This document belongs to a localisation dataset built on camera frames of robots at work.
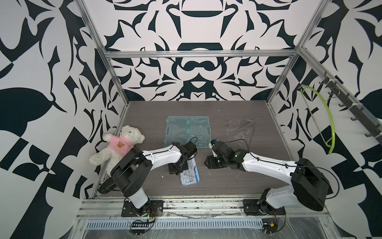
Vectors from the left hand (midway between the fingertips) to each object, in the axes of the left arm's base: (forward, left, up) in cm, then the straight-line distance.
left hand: (180, 166), depth 88 cm
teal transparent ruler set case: (+26, -3, 0) cm, 26 cm away
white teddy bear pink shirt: (+10, +35, +8) cm, 37 cm away
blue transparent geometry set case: (-6, -6, +1) cm, 9 cm away
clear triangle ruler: (+25, -43, -1) cm, 49 cm away
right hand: (0, -15, +5) cm, 16 cm away
